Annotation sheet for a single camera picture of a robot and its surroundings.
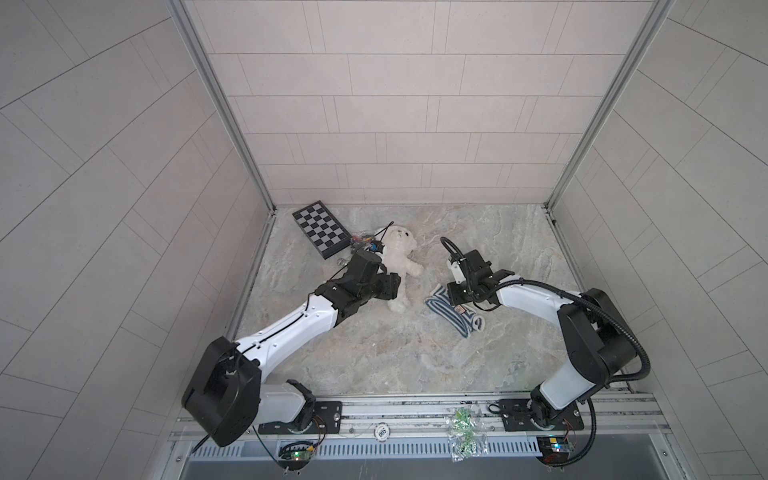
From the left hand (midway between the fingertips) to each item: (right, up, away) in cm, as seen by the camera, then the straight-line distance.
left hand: (400, 275), depth 82 cm
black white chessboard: (-28, +13, +23) cm, 38 cm away
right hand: (+15, -7, +10) cm, 19 cm away
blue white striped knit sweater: (+19, -13, +1) cm, 23 cm away
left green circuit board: (-23, -37, -18) cm, 47 cm away
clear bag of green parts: (+16, -35, -14) cm, 41 cm away
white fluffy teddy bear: (0, +8, +14) cm, 16 cm away
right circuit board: (+35, -38, -15) cm, 54 cm away
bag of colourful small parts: (-13, +9, +23) cm, 27 cm away
